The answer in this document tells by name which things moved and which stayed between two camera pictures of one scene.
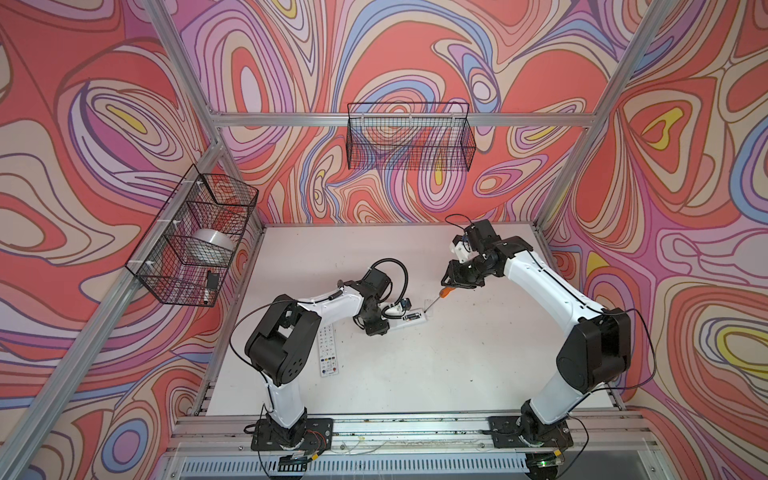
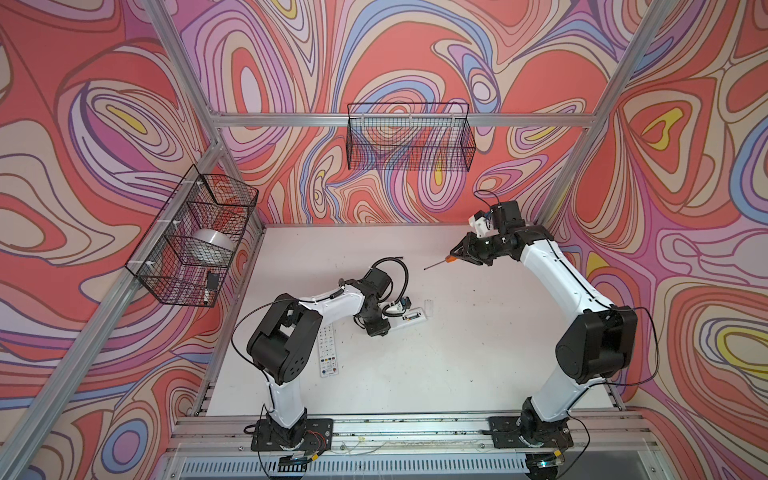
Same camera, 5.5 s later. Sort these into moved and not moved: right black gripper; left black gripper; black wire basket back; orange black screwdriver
Moved: right black gripper; orange black screwdriver
Not moved: left black gripper; black wire basket back
